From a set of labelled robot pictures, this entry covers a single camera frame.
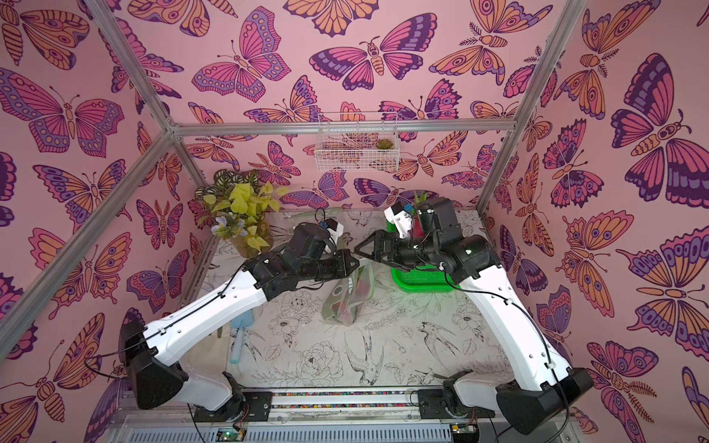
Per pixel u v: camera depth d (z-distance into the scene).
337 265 0.63
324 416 0.73
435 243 0.48
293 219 1.19
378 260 0.55
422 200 1.06
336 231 0.67
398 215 0.60
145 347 0.40
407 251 0.56
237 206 0.90
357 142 0.96
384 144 0.93
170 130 0.92
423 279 0.97
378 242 0.55
